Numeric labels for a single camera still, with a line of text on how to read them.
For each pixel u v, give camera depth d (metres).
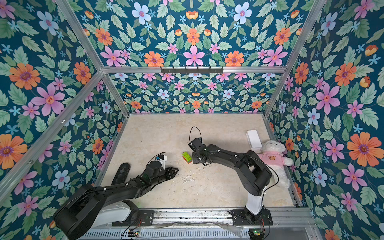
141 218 0.73
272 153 0.88
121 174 0.86
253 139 0.99
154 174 0.69
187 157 0.91
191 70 0.93
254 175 0.47
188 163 0.93
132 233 0.72
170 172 0.77
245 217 0.65
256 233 0.72
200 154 0.71
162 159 0.82
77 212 0.42
